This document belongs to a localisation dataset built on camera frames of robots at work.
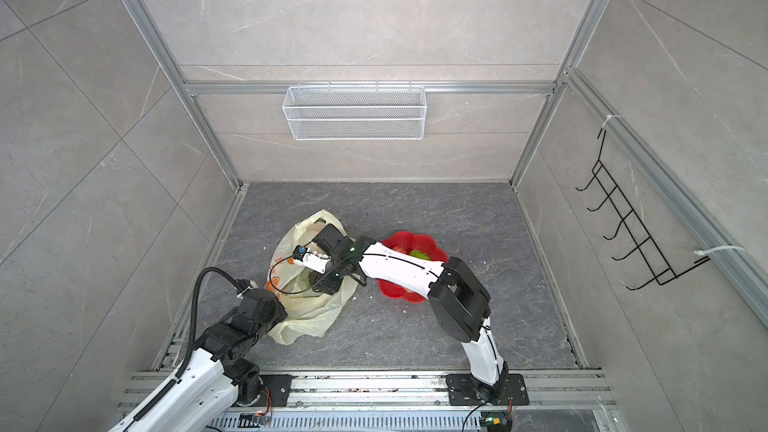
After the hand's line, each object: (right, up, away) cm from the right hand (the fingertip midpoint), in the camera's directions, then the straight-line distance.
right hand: (321, 275), depth 84 cm
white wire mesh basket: (+8, +52, +17) cm, 55 cm away
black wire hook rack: (+75, +11, -21) cm, 79 cm away
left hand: (-12, -7, 0) cm, 13 cm away
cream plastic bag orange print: (-2, -10, -3) cm, 10 cm away
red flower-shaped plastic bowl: (+26, +8, +15) cm, 31 cm away
